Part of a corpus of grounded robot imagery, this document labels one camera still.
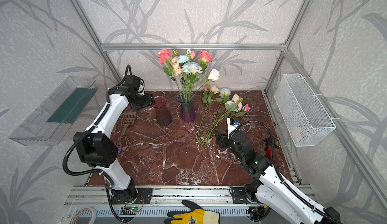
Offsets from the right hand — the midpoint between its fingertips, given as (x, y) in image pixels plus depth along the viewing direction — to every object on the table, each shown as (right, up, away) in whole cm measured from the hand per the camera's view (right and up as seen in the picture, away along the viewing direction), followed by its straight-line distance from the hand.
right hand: (220, 126), depth 76 cm
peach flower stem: (-23, +30, +6) cm, 38 cm away
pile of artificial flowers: (+10, +10, +29) cm, 32 cm away
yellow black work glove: (-12, -39, -9) cm, 42 cm away
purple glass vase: (-20, +4, +26) cm, 33 cm away
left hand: (-38, +15, +11) cm, 42 cm away
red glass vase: (-36, +3, +23) cm, 43 cm away
